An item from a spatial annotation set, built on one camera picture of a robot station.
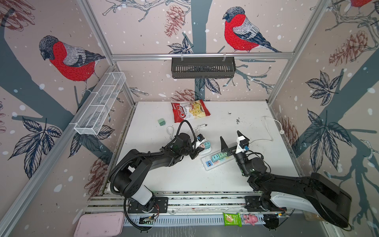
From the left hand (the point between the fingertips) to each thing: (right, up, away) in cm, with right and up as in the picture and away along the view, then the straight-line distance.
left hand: (201, 146), depth 86 cm
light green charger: (-29, +14, +20) cm, 38 cm away
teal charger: (+4, +1, +2) cm, 4 cm away
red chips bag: (-11, +22, +24) cm, 34 cm away
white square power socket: (+2, -4, +2) cm, 5 cm away
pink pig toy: (+22, -30, -18) cm, 42 cm away
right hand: (+13, +8, -12) cm, 20 cm away
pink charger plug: (0, +1, -1) cm, 1 cm away
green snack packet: (+13, -31, -18) cm, 38 cm away
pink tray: (-48, -32, -19) cm, 61 cm away
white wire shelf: (-57, +26, -7) cm, 63 cm away
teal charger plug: (+8, -6, -3) cm, 10 cm away
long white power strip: (+4, -11, -1) cm, 11 cm away
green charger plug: (+11, -5, -3) cm, 13 cm away
